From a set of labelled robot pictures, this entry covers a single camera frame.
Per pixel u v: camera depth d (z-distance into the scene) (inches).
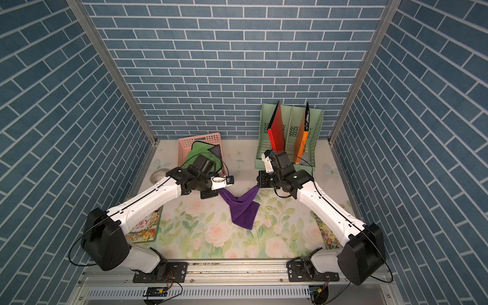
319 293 27.8
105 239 16.1
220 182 28.1
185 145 45.0
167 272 27.3
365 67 34.9
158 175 40.0
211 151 43.7
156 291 28.4
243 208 33.0
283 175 23.4
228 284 28.5
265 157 28.4
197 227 33.7
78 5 27.3
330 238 32.5
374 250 16.2
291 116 41.4
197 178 24.3
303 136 32.9
